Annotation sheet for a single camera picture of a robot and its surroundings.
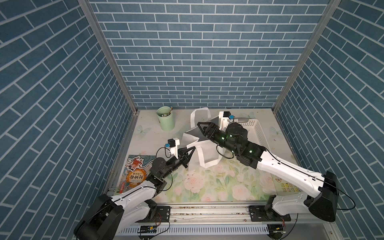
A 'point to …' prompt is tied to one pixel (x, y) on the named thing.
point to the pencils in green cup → (165, 115)
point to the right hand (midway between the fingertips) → (201, 127)
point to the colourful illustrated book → (135, 171)
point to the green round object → (166, 118)
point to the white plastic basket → (254, 132)
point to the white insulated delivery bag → (207, 153)
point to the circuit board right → (275, 231)
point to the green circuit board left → (148, 229)
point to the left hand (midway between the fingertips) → (198, 150)
